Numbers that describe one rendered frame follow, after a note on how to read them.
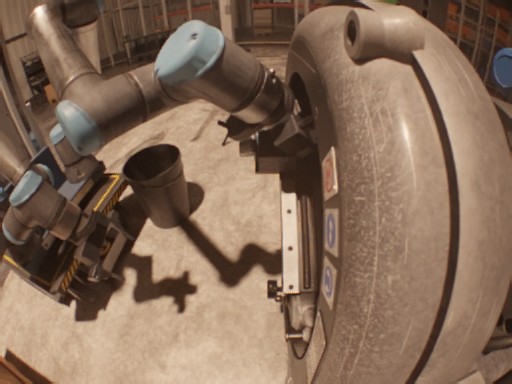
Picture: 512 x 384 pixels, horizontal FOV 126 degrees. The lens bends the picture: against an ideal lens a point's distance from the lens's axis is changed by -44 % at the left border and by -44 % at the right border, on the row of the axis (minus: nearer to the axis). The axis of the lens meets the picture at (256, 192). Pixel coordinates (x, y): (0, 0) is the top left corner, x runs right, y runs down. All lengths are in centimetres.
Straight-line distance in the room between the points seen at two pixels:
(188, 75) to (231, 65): 5
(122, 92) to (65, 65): 14
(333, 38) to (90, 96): 30
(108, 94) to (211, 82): 15
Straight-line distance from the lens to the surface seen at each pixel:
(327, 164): 18
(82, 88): 37
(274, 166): 48
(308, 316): 46
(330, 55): 19
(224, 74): 29
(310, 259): 49
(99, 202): 117
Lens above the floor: 95
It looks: 43 degrees down
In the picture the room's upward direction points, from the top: 3 degrees counter-clockwise
